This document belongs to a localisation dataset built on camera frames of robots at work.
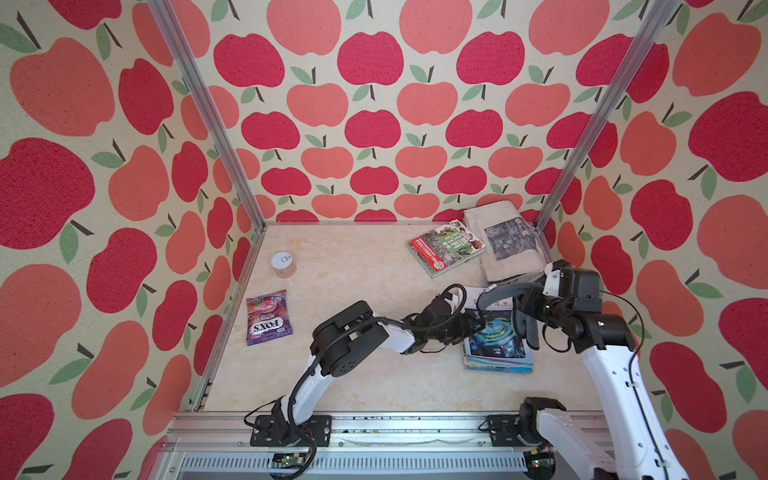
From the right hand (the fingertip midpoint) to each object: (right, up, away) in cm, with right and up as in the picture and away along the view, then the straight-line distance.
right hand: (525, 303), depth 75 cm
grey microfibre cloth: (-3, -4, -5) cm, 7 cm away
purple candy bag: (-73, -8, +18) cm, 76 cm away
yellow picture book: (+1, -18, +7) cm, 20 cm away
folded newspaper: (+10, +14, +29) cm, 34 cm away
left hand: (-7, -12, +8) cm, 16 cm away
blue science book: (-3, -15, +9) cm, 18 cm away
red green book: (-13, +15, +36) cm, 41 cm away
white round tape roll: (-72, +9, +29) cm, 78 cm away
